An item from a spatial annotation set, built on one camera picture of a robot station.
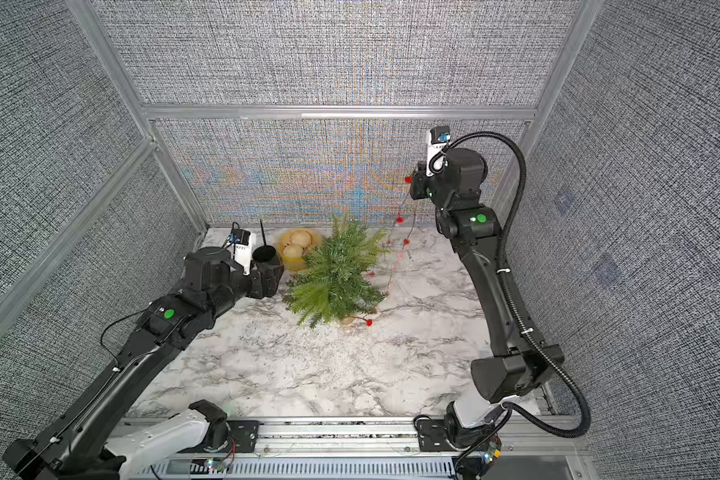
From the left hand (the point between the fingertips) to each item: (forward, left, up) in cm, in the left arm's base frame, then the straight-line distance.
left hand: (274, 263), depth 70 cm
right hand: (+16, -36, +18) cm, 43 cm away
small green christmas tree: (-2, -14, -7) cm, 16 cm away
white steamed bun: (+31, 0, -25) cm, 40 cm away
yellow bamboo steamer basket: (+18, 0, -24) cm, 30 cm away
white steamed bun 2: (+25, +2, -25) cm, 36 cm away
